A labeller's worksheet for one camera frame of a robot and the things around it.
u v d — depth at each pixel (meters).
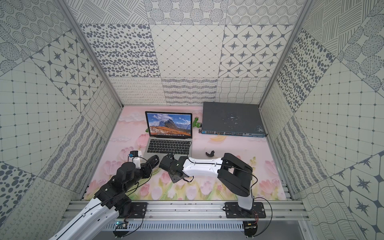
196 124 1.07
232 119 1.08
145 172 0.71
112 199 0.55
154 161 0.82
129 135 1.05
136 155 0.72
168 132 0.98
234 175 0.46
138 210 0.75
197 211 0.75
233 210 0.73
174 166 0.65
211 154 0.94
